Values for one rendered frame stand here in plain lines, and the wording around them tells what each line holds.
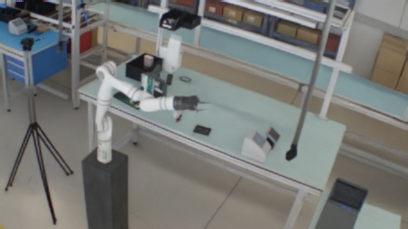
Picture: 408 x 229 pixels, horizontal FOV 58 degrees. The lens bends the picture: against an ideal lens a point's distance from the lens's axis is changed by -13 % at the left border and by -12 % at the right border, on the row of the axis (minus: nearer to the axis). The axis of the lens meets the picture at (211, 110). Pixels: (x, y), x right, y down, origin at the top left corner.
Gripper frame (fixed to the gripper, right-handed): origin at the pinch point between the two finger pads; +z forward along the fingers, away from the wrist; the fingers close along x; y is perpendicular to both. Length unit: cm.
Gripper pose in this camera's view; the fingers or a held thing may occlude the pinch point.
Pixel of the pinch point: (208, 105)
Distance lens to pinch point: 213.2
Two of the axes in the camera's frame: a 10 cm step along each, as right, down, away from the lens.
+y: -2.7, -6.7, -6.9
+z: 9.3, 0.0, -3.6
